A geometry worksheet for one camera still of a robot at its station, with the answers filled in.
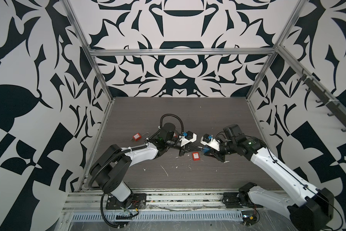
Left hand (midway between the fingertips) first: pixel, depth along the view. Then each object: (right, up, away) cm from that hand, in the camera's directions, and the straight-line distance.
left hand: (202, 146), depth 73 cm
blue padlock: (+1, -1, -2) cm, 3 cm away
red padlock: (-1, -10, +16) cm, 19 cm away
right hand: (+2, -2, +2) cm, 3 cm away
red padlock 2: (-39, +1, +23) cm, 45 cm away
